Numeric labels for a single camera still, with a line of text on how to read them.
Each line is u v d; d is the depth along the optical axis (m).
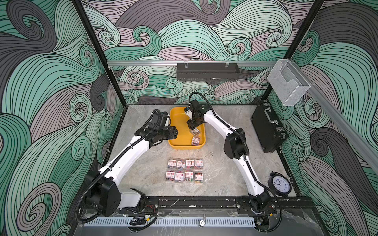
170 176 0.81
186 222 0.63
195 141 0.95
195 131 1.00
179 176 0.81
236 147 0.63
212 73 0.95
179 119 1.10
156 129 0.60
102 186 0.39
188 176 0.81
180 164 0.85
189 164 0.85
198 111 0.76
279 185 0.78
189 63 0.94
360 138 0.54
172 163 0.86
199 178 0.80
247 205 0.73
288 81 0.79
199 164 0.86
